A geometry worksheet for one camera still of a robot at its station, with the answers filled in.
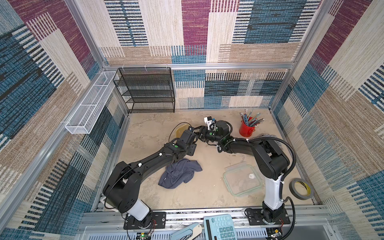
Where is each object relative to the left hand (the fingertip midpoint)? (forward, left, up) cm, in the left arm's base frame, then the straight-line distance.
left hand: (189, 144), depth 89 cm
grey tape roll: (-22, -64, -9) cm, 68 cm away
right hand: (+6, -2, +3) cm, 7 cm away
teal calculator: (-39, -14, -9) cm, 43 cm away
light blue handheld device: (-42, 0, -8) cm, 43 cm away
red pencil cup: (+13, -37, -5) cm, 39 cm away
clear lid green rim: (-16, -30, -12) cm, 36 cm away
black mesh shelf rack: (+42, +30, +9) cm, 52 cm away
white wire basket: (+10, +49, +23) cm, 55 cm away
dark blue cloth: (-14, +6, -6) cm, 16 cm away
